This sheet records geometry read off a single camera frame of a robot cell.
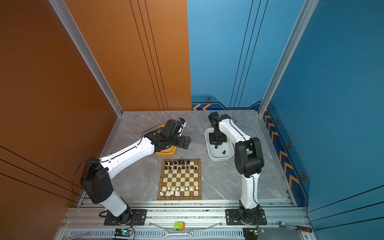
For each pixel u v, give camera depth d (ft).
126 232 2.31
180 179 2.78
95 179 1.42
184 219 2.43
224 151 3.13
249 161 1.74
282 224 2.28
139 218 2.41
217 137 2.67
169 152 2.93
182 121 2.46
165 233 2.28
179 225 2.28
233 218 2.38
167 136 2.07
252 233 2.32
